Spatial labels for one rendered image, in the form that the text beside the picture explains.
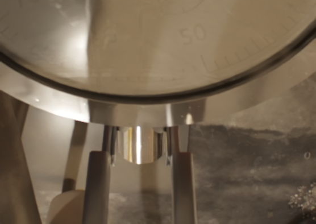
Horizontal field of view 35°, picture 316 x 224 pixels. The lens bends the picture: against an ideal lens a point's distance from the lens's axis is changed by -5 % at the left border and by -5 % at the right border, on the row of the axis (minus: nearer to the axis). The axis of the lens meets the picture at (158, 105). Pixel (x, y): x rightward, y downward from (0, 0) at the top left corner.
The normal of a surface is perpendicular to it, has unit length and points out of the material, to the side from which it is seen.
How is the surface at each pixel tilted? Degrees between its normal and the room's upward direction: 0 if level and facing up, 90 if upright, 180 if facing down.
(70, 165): 0
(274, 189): 0
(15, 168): 59
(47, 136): 0
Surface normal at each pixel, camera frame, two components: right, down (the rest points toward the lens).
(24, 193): 0.68, 0.01
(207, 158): 0.00, 0.66
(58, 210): -0.45, -0.66
